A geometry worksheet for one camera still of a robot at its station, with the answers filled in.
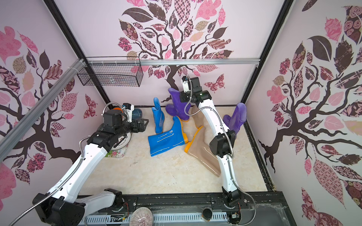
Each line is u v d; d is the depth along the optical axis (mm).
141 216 683
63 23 727
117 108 1170
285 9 697
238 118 828
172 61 939
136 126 655
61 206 361
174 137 954
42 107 621
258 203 736
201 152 896
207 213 625
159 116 862
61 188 393
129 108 649
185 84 790
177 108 972
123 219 693
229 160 602
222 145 571
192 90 665
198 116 974
